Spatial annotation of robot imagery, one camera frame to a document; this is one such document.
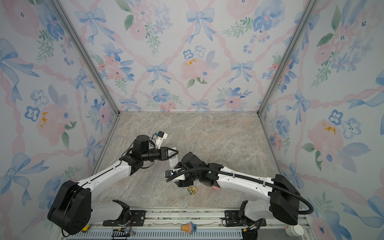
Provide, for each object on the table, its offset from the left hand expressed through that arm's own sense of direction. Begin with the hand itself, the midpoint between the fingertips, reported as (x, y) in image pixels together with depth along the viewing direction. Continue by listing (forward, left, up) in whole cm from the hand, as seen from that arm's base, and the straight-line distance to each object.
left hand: (177, 151), depth 78 cm
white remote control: (-5, +2, -2) cm, 5 cm away
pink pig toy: (-13, -21, -16) cm, 30 cm away
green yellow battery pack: (-15, -8, -15) cm, 23 cm away
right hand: (-9, +1, -5) cm, 10 cm away
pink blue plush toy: (-32, -7, -15) cm, 36 cm away
